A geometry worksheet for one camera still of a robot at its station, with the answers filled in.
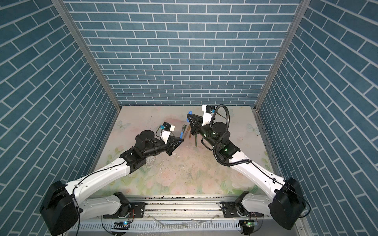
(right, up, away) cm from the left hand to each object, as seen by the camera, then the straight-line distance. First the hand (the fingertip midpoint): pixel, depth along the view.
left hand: (183, 140), depth 73 cm
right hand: (+2, +13, -5) cm, 14 cm away
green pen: (+7, -4, +29) cm, 30 cm away
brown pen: (0, 0, +33) cm, 33 cm away
